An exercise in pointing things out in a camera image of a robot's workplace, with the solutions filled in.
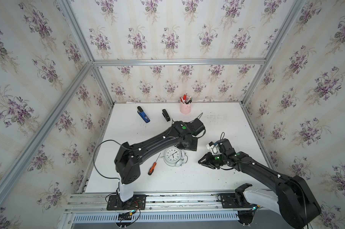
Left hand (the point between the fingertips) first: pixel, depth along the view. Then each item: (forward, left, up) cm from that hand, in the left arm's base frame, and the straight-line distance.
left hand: (194, 150), depth 78 cm
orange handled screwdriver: (-6, +25, -13) cm, 29 cm away
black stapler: (+34, +17, -10) cm, 40 cm away
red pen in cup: (+45, +3, -1) cm, 45 cm away
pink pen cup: (+39, +2, -9) cm, 40 cm away
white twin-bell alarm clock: (+1, +11, -10) cm, 15 cm away
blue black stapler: (+33, +34, -11) cm, 49 cm away
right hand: (-4, -4, -8) cm, 10 cm away
